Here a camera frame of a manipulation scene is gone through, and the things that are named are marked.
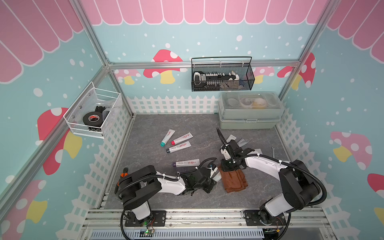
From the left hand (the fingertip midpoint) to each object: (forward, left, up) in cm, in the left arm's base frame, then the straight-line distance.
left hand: (213, 184), depth 85 cm
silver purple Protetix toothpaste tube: (+29, -21, +1) cm, 36 cm away
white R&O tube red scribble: (+33, -14, 0) cm, 36 cm away
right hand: (+10, -6, +2) cm, 11 cm away
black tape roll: (+19, +60, +34) cm, 71 cm away
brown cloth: (+2, -12, +3) cm, 12 cm away
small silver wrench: (+22, -41, 0) cm, 47 cm away
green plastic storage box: (+49, -28, +12) cm, 58 cm away
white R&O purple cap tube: (+12, +14, +2) cm, 19 cm away
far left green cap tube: (+35, +29, 0) cm, 46 cm away
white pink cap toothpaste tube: (+31, +20, +1) cm, 37 cm away
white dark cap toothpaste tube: (+24, +22, +2) cm, 33 cm away
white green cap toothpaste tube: (+3, -3, +3) cm, 5 cm away
